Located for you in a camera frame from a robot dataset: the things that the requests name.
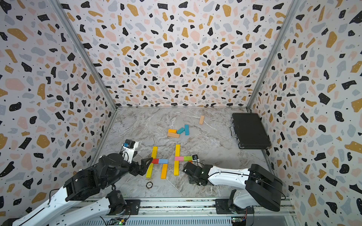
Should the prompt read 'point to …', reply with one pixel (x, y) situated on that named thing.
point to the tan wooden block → (173, 134)
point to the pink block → (179, 158)
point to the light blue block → (163, 161)
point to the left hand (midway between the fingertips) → (146, 156)
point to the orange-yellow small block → (172, 131)
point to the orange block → (191, 161)
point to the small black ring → (149, 185)
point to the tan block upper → (201, 120)
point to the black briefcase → (249, 132)
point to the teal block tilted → (180, 130)
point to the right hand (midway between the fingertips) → (194, 176)
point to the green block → (188, 158)
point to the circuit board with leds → (117, 221)
